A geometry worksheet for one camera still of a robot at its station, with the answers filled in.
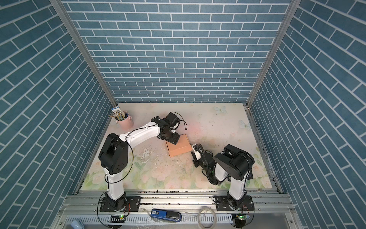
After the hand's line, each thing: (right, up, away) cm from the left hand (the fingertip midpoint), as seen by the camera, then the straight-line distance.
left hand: (176, 140), depth 91 cm
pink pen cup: (-37, +10, +10) cm, 39 cm away
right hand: (+12, -8, 0) cm, 14 cm away
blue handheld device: (-3, -31, -25) cm, 40 cm away
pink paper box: (+4, -4, -1) cm, 5 cm away
